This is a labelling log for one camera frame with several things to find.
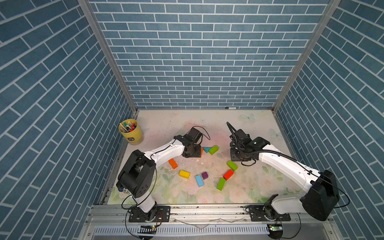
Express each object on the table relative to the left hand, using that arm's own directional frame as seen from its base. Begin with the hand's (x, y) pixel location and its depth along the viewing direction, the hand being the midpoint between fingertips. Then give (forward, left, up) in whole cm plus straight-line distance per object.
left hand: (200, 154), depth 89 cm
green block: (+6, -9, -4) cm, 11 cm away
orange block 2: (+6, -1, -4) cm, 7 cm away
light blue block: (-14, +1, -5) cm, 15 cm away
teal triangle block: (+6, -4, -4) cm, 8 cm away
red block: (-10, -16, -5) cm, 20 cm away
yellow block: (-10, +10, -6) cm, 15 cm away
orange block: (-3, +17, -6) cm, 18 cm away
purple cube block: (-11, -2, -5) cm, 12 cm away
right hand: (-4, -18, +5) cm, 20 cm away
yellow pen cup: (+11, +42, +8) cm, 44 cm away
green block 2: (-5, -19, -4) cm, 20 cm away
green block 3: (-15, -12, -6) cm, 20 cm away
